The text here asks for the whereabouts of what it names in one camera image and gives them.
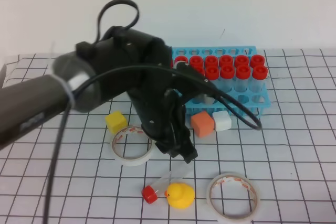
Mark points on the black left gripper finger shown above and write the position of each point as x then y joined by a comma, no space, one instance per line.
182,144
169,121

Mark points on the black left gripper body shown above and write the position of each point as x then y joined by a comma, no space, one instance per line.
151,91

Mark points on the red-capped test tube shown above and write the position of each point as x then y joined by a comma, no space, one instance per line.
151,192

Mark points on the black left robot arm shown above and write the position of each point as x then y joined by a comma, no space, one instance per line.
29,104

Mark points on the red-capped tube row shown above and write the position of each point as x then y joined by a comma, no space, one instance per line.
196,61
242,77
226,60
211,61
212,75
257,60
181,59
227,73
241,60
199,70
259,75

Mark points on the blue test tube rack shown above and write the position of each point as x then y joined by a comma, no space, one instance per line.
255,102

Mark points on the orange foam cube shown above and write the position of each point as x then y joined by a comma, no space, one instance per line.
202,123

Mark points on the white tape roll near cube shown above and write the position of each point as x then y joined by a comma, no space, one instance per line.
132,147

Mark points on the yellow rubber duck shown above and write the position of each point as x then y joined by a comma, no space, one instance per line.
180,195

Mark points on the white foam cube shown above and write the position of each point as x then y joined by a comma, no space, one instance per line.
222,121

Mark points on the yellow foam cube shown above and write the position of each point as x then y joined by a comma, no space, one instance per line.
115,122

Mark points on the white tape roll near duck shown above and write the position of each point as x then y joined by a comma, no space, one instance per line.
232,198

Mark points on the grid-patterned white tablecloth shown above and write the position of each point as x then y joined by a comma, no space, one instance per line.
291,160

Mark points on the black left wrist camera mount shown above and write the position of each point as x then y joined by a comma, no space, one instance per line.
189,81

